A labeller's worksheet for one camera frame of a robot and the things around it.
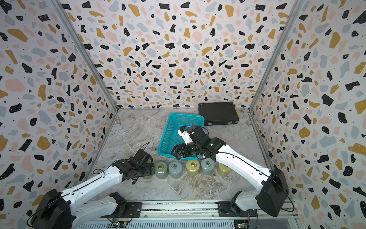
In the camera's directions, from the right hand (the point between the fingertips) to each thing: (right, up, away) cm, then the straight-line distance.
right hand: (177, 150), depth 74 cm
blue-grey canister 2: (+16, -10, +7) cm, 21 cm away
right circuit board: (+32, -36, -3) cm, 48 cm away
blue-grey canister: (-2, -12, +6) cm, 13 cm away
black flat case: (+30, +22, +45) cm, 58 cm away
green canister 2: (-10, -12, +6) cm, 16 cm away
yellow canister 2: (+26, -13, +7) cm, 29 cm away
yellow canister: (+8, -11, +6) cm, 15 cm away
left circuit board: (-28, -35, -4) cm, 45 cm away
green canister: (-19, -18, +10) cm, 28 cm away
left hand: (-17, -13, +10) cm, 24 cm away
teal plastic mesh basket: (-8, +3, +29) cm, 30 cm away
